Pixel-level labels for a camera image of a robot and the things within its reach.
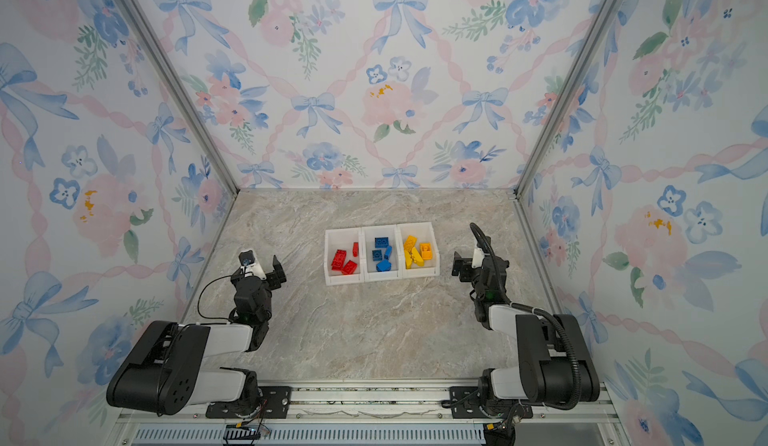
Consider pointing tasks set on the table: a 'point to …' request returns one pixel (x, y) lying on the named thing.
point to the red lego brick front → (338, 260)
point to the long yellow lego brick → (409, 243)
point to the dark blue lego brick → (377, 255)
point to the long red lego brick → (349, 268)
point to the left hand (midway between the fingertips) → (261, 258)
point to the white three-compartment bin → (366, 271)
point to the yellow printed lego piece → (426, 250)
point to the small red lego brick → (355, 249)
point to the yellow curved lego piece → (407, 260)
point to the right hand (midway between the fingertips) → (473, 251)
